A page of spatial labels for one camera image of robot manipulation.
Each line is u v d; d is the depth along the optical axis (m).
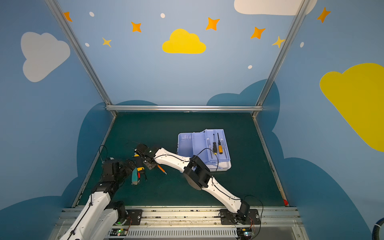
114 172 0.65
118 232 0.71
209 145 0.90
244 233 0.71
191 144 0.93
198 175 0.60
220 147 0.88
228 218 0.75
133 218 0.73
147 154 0.70
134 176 0.86
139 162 0.93
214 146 0.88
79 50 0.84
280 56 0.87
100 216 0.53
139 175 0.88
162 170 0.91
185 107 1.87
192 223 0.73
